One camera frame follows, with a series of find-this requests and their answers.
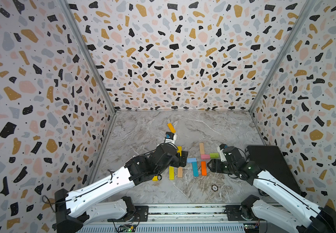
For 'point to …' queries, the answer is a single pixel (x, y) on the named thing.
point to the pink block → (205, 156)
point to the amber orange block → (171, 127)
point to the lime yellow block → (171, 173)
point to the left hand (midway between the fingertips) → (182, 152)
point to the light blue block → (190, 160)
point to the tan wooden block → (180, 172)
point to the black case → (272, 160)
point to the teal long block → (194, 166)
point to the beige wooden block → (201, 145)
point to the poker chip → (214, 188)
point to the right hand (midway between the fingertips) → (211, 165)
